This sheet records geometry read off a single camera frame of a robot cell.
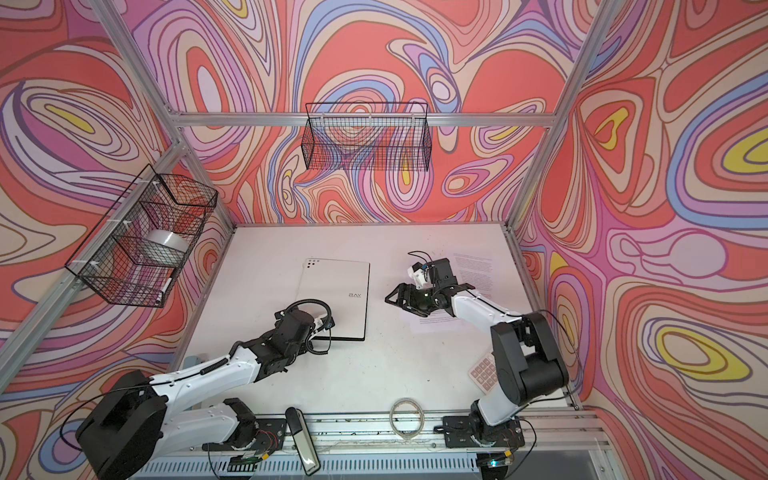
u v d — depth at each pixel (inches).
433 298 27.3
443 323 36.7
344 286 40.0
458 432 28.8
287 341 25.6
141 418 16.0
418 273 33.2
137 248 27.3
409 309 34.0
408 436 28.5
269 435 28.4
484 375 32.3
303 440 27.2
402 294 31.0
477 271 42.0
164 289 28.1
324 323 30.2
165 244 27.9
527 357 17.9
